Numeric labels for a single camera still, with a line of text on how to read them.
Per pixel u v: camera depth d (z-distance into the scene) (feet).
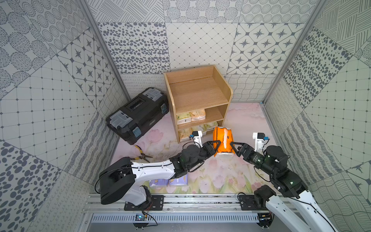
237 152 2.00
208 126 3.21
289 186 1.57
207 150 2.11
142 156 2.96
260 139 2.05
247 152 1.97
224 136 2.35
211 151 2.12
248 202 2.40
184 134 3.08
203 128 3.14
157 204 2.41
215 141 2.29
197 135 2.30
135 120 2.89
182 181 2.50
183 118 2.72
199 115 2.81
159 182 2.52
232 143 2.21
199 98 2.59
